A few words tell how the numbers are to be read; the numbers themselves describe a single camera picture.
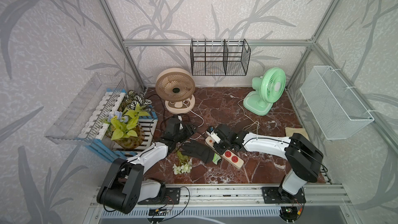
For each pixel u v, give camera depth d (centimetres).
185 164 81
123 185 41
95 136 60
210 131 78
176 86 89
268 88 86
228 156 84
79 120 66
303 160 45
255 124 96
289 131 97
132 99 81
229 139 67
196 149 87
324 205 73
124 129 71
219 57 104
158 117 101
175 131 71
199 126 99
